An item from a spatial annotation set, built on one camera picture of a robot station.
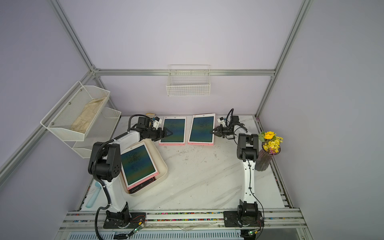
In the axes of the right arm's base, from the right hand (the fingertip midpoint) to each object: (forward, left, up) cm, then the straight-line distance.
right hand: (211, 133), depth 108 cm
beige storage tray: (-20, +36, 0) cm, 42 cm away
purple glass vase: (-27, -26, +10) cm, 39 cm away
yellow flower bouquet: (-25, -27, +23) cm, 43 cm away
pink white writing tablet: (+10, +26, -1) cm, 28 cm away
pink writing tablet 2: (-25, +48, +1) cm, 54 cm away
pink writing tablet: (+7, +7, 0) cm, 10 cm away
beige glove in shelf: (-13, +70, +30) cm, 78 cm away
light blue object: (-42, +69, 0) cm, 80 cm away
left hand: (-7, +30, +8) cm, 32 cm away
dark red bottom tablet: (-40, +48, +1) cm, 62 cm away
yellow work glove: (+22, +49, -1) cm, 54 cm away
